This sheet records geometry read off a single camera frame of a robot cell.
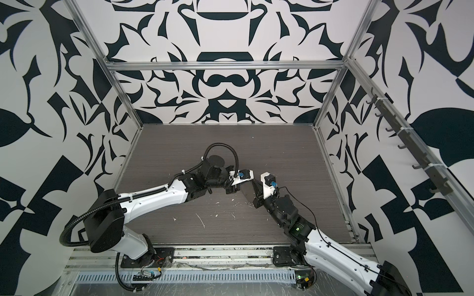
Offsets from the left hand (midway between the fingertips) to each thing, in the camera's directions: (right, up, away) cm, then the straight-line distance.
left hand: (248, 173), depth 76 cm
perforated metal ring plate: (0, -7, 0) cm, 7 cm away
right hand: (+2, -2, -1) cm, 3 cm away
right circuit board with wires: (+21, -39, -5) cm, 45 cm away
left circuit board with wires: (-38, -38, -6) cm, 54 cm away
